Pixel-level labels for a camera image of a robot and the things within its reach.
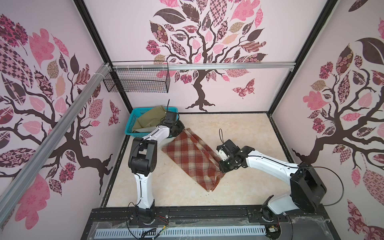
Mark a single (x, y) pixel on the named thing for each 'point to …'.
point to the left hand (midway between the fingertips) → (184, 128)
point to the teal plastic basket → (136, 112)
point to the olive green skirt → (151, 118)
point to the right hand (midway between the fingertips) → (220, 166)
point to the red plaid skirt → (196, 158)
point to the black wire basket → (139, 76)
